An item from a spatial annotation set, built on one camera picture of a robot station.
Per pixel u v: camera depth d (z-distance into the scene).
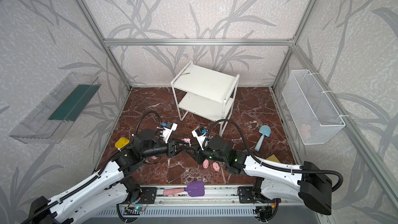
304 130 0.73
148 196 0.73
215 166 0.81
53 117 0.64
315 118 0.61
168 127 0.65
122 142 0.91
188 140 0.69
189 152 0.68
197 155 0.61
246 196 0.73
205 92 0.74
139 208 0.70
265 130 0.96
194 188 0.77
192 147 0.69
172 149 0.62
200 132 0.62
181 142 0.66
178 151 0.66
